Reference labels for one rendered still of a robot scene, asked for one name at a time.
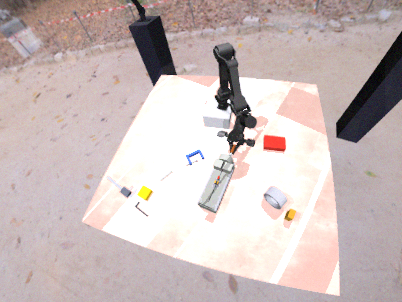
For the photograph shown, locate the small orange block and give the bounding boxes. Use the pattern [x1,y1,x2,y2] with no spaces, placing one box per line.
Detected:
[284,209,296,221]

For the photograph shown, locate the red rectangular block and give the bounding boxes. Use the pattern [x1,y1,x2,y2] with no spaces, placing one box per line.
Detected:
[263,135,286,152]

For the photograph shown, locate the yellow block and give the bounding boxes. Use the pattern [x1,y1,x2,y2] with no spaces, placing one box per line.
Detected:
[137,185,153,200]

